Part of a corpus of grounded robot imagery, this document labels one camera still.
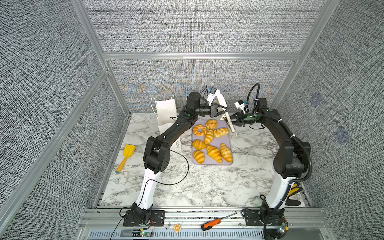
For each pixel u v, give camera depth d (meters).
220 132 1.03
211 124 1.07
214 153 0.92
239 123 0.78
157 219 0.73
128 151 0.97
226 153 0.92
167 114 0.97
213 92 0.73
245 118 0.77
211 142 1.01
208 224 0.70
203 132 1.05
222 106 0.76
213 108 0.72
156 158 0.57
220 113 0.76
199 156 0.92
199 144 0.97
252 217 0.73
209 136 1.02
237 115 0.79
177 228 0.70
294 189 0.80
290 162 0.51
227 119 0.78
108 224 0.73
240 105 0.82
